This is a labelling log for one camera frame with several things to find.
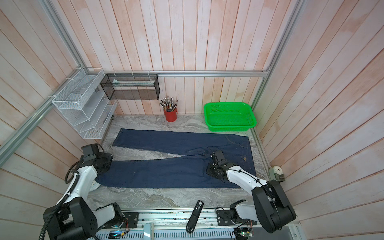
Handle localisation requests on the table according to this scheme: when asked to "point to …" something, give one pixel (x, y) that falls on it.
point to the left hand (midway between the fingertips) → (112, 159)
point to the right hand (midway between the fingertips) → (209, 169)
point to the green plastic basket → (229, 116)
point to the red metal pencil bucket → (171, 116)
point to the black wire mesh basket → (131, 86)
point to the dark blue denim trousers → (189, 171)
